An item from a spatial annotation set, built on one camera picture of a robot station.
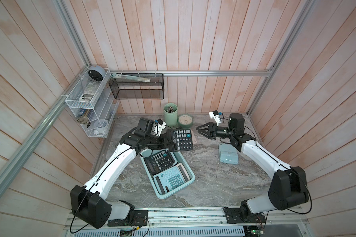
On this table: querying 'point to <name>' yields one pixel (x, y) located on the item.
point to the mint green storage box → (178, 157)
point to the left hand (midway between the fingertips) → (171, 145)
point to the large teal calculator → (171, 178)
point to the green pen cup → (170, 114)
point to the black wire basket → (128, 89)
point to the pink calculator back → (194, 141)
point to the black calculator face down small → (179, 139)
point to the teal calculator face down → (228, 153)
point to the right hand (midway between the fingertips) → (197, 130)
